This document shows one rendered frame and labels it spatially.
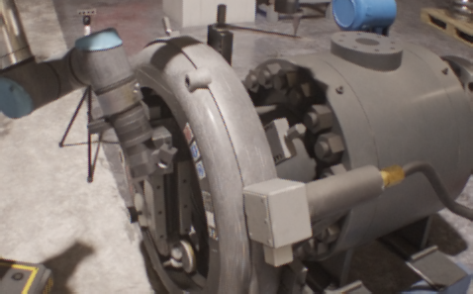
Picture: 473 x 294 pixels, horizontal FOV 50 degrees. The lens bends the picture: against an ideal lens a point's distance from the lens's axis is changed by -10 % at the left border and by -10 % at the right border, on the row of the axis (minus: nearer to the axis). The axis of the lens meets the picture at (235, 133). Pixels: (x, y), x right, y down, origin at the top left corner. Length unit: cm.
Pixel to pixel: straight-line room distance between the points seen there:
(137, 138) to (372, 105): 60
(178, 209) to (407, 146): 62
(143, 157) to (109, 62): 20
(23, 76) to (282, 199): 54
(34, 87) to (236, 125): 40
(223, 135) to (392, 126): 50
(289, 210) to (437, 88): 73
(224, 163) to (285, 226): 18
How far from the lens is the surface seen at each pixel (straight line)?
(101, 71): 108
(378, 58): 148
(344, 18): 179
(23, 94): 106
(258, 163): 107
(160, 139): 125
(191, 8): 514
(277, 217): 98
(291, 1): 116
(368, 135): 135
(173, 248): 151
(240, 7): 531
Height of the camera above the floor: 134
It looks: 26 degrees down
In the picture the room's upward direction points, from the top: 2 degrees clockwise
